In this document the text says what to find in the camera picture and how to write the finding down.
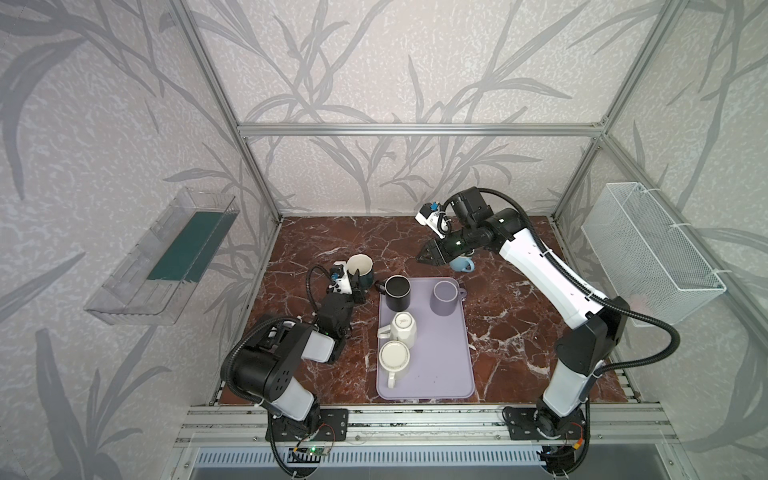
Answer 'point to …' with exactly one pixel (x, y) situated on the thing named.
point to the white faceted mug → (403, 327)
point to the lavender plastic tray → (439, 365)
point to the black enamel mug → (397, 290)
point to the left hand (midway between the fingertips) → (355, 270)
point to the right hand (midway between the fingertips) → (420, 254)
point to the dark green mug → (365, 266)
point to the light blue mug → (462, 264)
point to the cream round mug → (394, 356)
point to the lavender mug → (445, 296)
